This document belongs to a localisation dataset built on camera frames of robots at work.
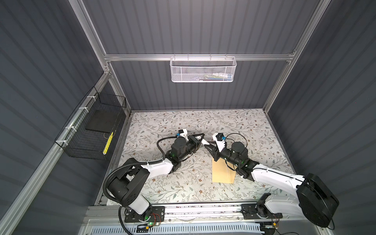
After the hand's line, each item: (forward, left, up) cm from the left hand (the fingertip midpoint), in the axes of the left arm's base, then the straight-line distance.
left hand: (206, 135), depth 80 cm
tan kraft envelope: (-13, -10, -22) cm, 27 cm away
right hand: (-5, -1, -2) cm, 6 cm away
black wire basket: (+1, +60, +6) cm, 60 cm away
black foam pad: (+7, +53, +7) cm, 54 cm away
